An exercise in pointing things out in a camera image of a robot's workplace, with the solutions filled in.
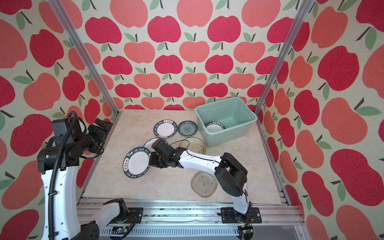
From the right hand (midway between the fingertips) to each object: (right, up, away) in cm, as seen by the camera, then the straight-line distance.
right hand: (149, 162), depth 79 cm
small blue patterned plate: (+20, +18, +32) cm, 42 cm away
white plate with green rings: (-7, +7, +22) cm, 24 cm away
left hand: (-12, +17, -14) cm, 26 cm away
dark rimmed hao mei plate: (-9, -2, +5) cm, 10 cm away
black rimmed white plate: (+3, +17, +32) cm, 37 cm away
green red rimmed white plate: (+40, +19, +32) cm, 54 cm away
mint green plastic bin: (+56, +30, +35) cm, 73 cm away
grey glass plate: (+30, -15, +7) cm, 34 cm away
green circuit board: (-12, -32, -7) cm, 35 cm away
